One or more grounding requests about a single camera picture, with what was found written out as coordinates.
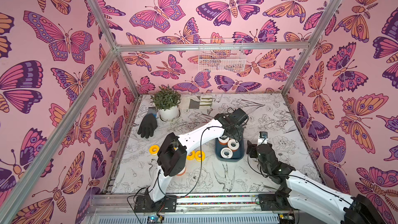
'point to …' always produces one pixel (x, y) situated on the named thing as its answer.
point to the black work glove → (149, 124)
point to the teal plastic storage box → (238, 155)
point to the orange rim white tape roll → (182, 172)
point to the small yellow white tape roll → (191, 155)
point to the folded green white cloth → (195, 101)
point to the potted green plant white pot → (167, 100)
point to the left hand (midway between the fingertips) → (237, 133)
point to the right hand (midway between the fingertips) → (252, 142)
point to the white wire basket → (222, 55)
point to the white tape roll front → (226, 152)
